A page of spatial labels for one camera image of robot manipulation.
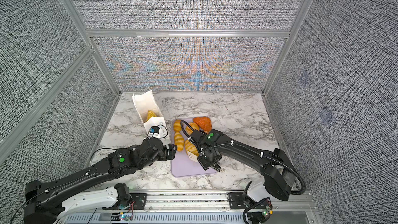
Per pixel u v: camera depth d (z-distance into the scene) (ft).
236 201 2.40
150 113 3.11
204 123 3.19
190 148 2.83
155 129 2.09
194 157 2.58
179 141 2.97
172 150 2.09
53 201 1.34
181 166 2.76
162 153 1.77
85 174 1.46
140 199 2.41
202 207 2.40
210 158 2.14
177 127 3.15
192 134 2.09
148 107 3.07
